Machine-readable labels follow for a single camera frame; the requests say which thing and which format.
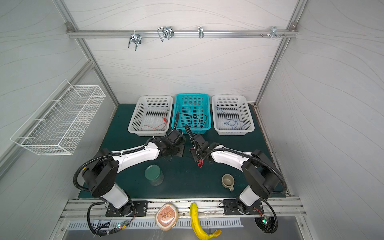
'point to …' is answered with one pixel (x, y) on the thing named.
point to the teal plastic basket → (194, 111)
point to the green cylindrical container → (154, 175)
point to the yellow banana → (197, 227)
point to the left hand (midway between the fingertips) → (184, 148)
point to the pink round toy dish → (166, 216)
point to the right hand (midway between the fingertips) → (198, 148)
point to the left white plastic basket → (152, 116)
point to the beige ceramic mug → (228, 181)
